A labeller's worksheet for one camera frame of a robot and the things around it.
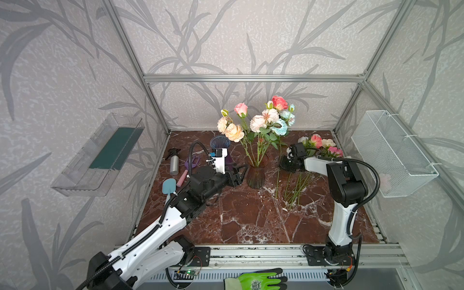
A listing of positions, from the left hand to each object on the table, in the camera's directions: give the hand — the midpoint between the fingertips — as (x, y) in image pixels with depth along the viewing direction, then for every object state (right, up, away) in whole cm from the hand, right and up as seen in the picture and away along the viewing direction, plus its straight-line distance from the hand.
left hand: (243, 166), depth 69 cm
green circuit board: (-23, -42, +2) cm, 48 cm away
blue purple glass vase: (-11, +10, +22) cm, 26 cm away
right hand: (+20, -2, +35) cm, 40 cm away
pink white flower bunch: (+30, -12, +26) cm, 41 cm away
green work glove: (+7, -43, -1) cm, 44 cm away
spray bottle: (-39, -1, +33) cm, 51 cm away
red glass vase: (+6, -5, +19) cm, 20 cm away
